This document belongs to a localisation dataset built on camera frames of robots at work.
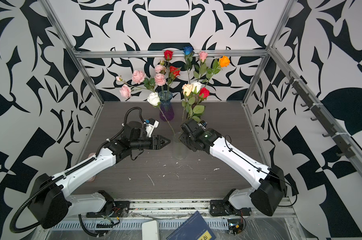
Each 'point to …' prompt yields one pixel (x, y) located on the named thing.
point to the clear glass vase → (180, 150)
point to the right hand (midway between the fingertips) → (181, 137)
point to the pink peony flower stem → (160, 79)
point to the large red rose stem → (174, 72)
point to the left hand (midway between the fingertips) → (168, 138)
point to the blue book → (195, 228)
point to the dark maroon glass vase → (194, 104)
